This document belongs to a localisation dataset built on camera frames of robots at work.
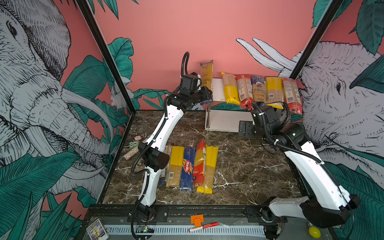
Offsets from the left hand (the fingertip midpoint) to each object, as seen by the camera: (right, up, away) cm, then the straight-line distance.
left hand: (212, 89), depth 75 cm
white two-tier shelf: (+11, -16, +32) cm, 37 cm away
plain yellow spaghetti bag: (+2, -37, +19) cm, 42 cm away
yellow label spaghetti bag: (-22, -40, +14) cm, 48 cm away
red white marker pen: (-5, -68, -5) cm, 68 cm away
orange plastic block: (-8, -65, -4) cm, 66 cm away
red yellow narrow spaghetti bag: (-6, -42, +12) cm, 44 cm away
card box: (-54, -68, -7) cm, 87 cm away
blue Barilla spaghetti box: (-13, -48, +9) cm, 50 cm away
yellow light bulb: (+45, -67, -9) cm, 81 cm away
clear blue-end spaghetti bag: (-27, -50, +8) cm, 57 cm away
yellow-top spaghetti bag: (+35, 0, +6) cm, 35 cm away
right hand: (+15, -18, -9) cm, 25 cm away
